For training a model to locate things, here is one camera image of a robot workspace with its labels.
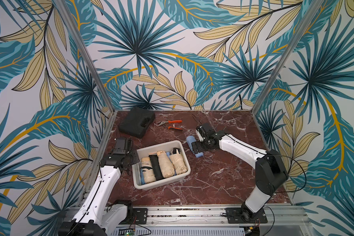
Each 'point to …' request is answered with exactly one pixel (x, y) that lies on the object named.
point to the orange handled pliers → (161, 123)
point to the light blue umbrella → (190, 139)
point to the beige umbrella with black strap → (149, 175)
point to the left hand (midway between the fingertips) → (134, 159)
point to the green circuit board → (129, 233)
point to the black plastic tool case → (136, 122)
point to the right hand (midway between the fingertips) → (200, 146)
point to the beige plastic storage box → (145, 152)
